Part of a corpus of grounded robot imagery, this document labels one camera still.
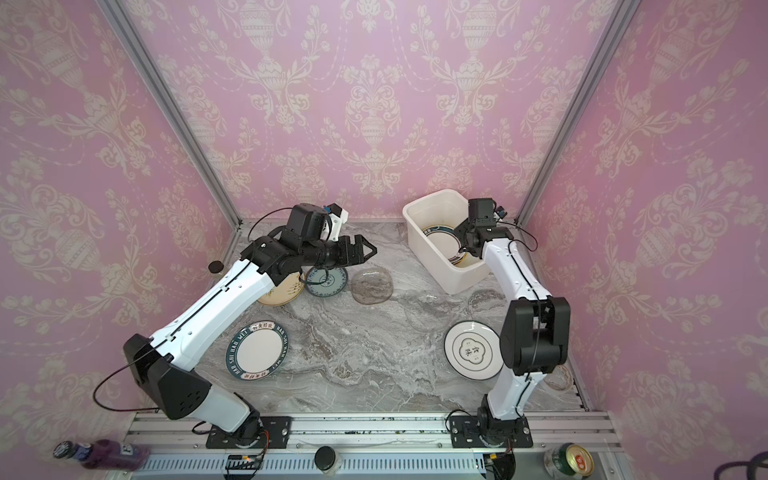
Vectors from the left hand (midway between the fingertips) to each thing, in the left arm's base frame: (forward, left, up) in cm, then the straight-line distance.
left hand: (367, 255), depth 72 cm
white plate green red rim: (+28, -26, -25) cm, 46 cm away
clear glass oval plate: (+11, +1, -30) cm, 32 cm away
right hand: (+18, -28, -10) cm, 35 cm away
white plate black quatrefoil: (-12, -31, -29) cm, 44 cm away
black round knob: (-39, +7, -21) cm, 45 cm away
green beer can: (-39, -44, -19) cm, 61 cm away
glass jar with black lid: (+11, +51, -22) cm, 57 cm away
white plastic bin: (+37, -24, -18) cm, 47 cm away
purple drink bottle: (-39, +55, -22) cm, 71 cm away
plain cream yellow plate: (+21, -33, -28) cm, 48 cm away
